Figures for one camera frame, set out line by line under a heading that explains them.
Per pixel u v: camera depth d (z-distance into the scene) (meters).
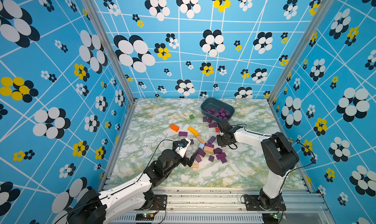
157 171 0.62
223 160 0.88
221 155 0.90
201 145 0.92
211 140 0.96
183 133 1.00
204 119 1.06
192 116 1.08
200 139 0.96
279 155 0.49
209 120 1.05
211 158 0.89
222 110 1.12
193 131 1.02
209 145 0.94
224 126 0.77
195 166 0.85
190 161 0.71
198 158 0.89
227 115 1.08
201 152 0.91
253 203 0.72
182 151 0.67
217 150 0.91
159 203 0.73
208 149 0.91
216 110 1.12
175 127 1.03
